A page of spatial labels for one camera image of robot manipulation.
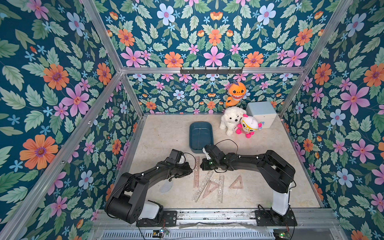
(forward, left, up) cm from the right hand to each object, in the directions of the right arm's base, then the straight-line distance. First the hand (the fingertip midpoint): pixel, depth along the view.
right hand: (200, 165), depth 90 cm
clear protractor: (-13, +19, -2) cm, 23 cm away
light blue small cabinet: (+35, -43, +12) cm, 57 cm away
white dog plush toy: (+27, -19, +15) cm, 36 cm away
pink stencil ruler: (-4, +2, -2) cm, 5 cm away
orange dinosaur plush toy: (+41, -23, +25) cm, 54 cm away
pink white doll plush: (+23, -30, +11) cm, 40 cm away
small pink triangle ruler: (-11, -19, -3) cm, 22 cm away
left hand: (-3, +4, 0) cm, 5 cm away
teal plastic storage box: (+27, +1, -3) cm, 27 cm away
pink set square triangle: (-14, -4, -2) cm, 15 cm away
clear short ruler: (-13, -12, -3) cm, 18 cm away
